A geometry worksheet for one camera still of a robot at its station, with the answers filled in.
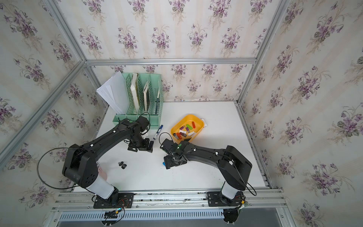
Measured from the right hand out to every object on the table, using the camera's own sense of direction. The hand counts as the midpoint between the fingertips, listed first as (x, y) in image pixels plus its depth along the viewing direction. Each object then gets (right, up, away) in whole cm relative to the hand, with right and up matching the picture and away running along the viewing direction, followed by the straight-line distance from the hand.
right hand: (173, 163), depth 82 cm
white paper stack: (-42, +45, +13) cm, 63 cm away
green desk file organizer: (-16, +56, +27) cm, 64 cm away
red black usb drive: (+6, +15, +16) cm, 23 cm away
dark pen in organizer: (-13, +39, +23) cm, 47 cm away
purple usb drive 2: (+5, +19, +21) cm, 29 cm away
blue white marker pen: (-12, +17, +18) cm, 27 cm away
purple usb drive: (+9, +19, +20) cm, 29 cm away
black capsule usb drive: (0, +14, +16) cm, 22 cm away
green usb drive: (+11, +20, +22) cm, 32 cm away
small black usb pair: (-30, -2, +2) cm, 30 cm away
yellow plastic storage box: (+16, +23, +22) cm, 36 cm away
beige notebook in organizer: (-21, +43, +19) cm, 51 cm away
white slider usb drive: (+6, +17, +18) cm, 26 cm away
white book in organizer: (-27, +46, +11) cm, 55 cm away
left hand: (-15, +7, +1) cm, 17 cm away
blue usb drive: (-6, -1, +4) cm, 7 cm away
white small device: (+22, +22, +19) cm, 37 cm away
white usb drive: (+12, +15, +18) cm, 27 cm away
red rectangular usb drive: (+3, +14, +16) cm, 22 cm away
